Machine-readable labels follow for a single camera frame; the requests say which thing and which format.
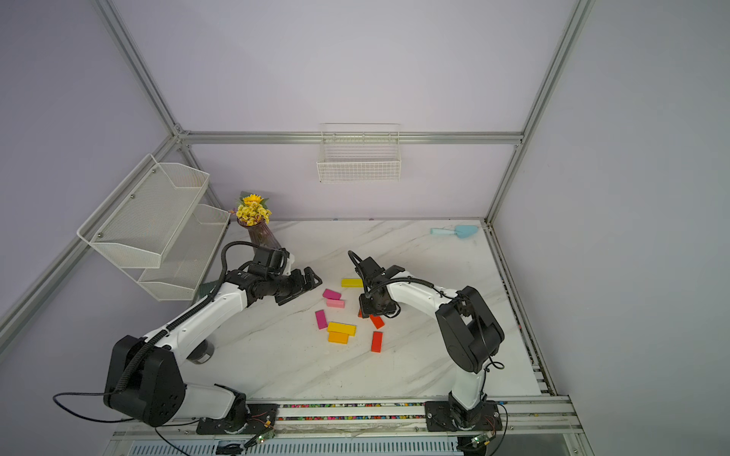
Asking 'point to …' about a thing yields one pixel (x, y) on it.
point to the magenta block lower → (320, 318)
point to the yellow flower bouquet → (252, 209)
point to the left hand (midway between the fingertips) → (310, 290)
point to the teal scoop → (463, 231)
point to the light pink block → (340, 304)
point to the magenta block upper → (331, 294)
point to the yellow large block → (343, 329)
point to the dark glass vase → (260, 234)
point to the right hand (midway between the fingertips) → (374, 314)
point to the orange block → (337, 337)
